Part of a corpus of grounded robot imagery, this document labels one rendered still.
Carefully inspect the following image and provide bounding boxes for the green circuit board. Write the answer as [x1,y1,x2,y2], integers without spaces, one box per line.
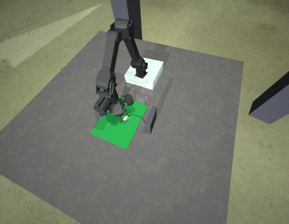
[90,101,148,149]

